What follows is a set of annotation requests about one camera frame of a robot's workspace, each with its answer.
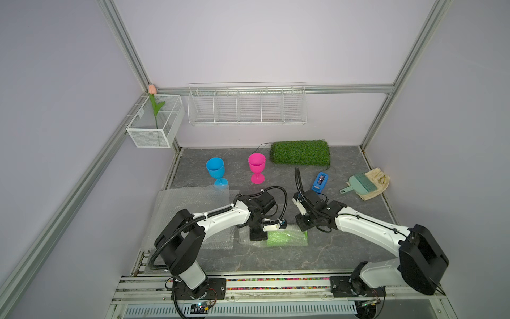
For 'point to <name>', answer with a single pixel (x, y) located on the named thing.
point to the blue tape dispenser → (319, 182)
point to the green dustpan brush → (360, 183)
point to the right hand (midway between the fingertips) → (299, 218)
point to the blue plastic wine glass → (216, 167)
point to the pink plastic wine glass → (257, 163)
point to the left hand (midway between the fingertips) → (260, 234)
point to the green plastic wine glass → (287, 238)
